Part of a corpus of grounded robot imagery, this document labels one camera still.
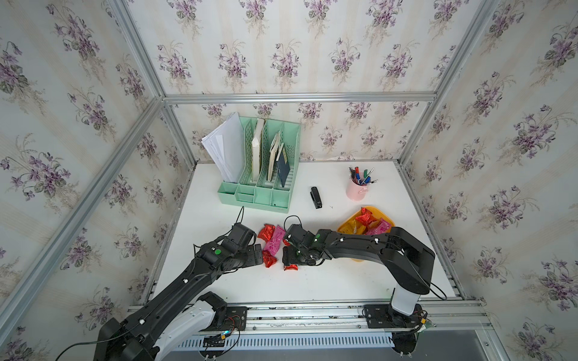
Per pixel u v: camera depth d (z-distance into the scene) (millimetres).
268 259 822
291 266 807
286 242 700
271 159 990
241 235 604
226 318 722
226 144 966
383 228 907
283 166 1082
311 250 647
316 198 1021
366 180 1003
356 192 999
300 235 675
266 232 905
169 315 434
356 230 874
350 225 894
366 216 904
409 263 458
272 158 983
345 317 754
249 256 717
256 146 928
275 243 863
